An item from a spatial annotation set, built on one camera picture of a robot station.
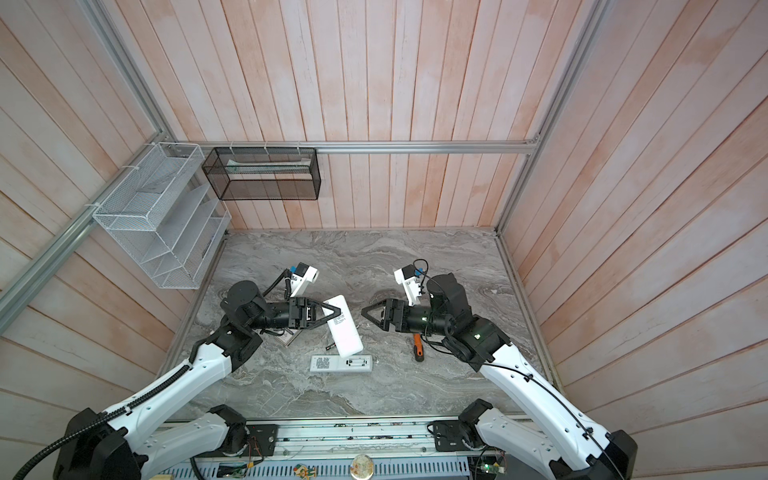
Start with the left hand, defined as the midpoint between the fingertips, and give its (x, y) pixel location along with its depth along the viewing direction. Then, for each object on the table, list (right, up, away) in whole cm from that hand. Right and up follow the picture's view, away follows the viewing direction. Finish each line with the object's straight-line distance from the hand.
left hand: (337, 322), depth 63 cm
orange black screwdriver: (+21, -13, +25) cm, 35 cm away
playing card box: (-19, -11, +27) cm, 35 cm away
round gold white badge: (+5, -36, +7) cm, 37 cm away
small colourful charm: (-9, -37, +6) cm, 38 cm away
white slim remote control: (-3, -17, +21) cm, 27 cm away
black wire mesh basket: (-32, +44, +43) cm, 70 cm away
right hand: (+7, +1, +4) cm, 8 cm away
